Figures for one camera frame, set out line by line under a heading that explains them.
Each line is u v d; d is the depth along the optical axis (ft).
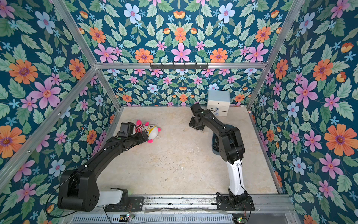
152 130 3.19
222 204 2.40
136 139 2.57
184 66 3.05
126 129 2.22
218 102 3.43
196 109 2.59
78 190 1.36
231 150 1.80
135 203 2.41
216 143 3.14
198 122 2.41
